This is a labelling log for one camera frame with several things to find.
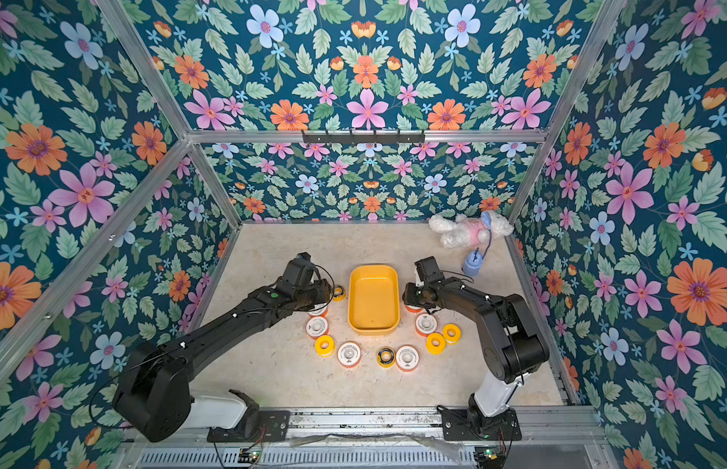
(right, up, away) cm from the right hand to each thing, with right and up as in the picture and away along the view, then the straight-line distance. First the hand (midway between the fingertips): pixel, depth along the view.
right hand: (409, 295), depth 95 cm
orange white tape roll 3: (-2, -17, -11) cm, 20 cm away
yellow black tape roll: (-24, 0, +2) cm, 24 cm away
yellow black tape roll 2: (-8, -17, -10) cm, 21 cm away
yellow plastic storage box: (-12, -2, +2) cm, 12 cm away
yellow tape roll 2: (+7, -13, -8) cm, 17 cm away
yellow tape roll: (-26, -14, -9) cm, 31 cm away
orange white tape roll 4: (+5, -9, -4) cm, 11 cm away
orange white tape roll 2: (-19, -16, -9) cm, 26 cm away
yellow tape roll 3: (+13, -11, -7) cm, 18 cm away
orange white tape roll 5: (+1, -4, -1) cm, 5 cm away
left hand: (-25, +4, -9) cm, 26 cm away
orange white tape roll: (-30, -9, -5) cm, 31 cm away
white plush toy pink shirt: (+20, +22, +10) cm, 31 cm away
